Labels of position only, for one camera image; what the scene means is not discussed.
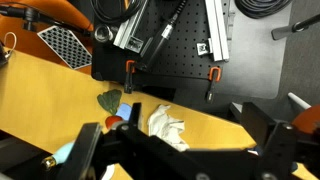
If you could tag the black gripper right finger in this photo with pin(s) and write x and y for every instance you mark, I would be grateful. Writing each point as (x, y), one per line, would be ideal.
(263, 130)

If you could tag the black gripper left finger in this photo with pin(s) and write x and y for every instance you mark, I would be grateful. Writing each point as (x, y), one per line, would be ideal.
(81, 153)

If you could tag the white towel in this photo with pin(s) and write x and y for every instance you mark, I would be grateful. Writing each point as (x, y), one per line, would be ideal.
(165, 126)

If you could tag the light blue bottle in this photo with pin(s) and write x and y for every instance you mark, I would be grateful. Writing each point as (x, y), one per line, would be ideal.
(63, 154)

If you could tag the green leaf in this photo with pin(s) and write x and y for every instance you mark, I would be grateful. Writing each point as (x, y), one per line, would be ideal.
(110, 100)

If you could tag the black chair leg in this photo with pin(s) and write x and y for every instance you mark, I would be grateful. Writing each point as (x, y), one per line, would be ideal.
(293, 28)

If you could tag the perforated metal mesh plate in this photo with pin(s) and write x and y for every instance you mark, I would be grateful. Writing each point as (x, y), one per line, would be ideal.
(66, 46)

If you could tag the aluminium extrusion bar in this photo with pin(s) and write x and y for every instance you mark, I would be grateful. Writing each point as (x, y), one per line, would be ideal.
(128, 31)
(218, 30)

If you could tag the black cylindrical tool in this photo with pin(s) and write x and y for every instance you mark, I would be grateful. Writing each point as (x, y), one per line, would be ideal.
(160, 38)

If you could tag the orange chair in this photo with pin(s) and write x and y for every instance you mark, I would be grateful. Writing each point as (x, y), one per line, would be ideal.
(50, 10)

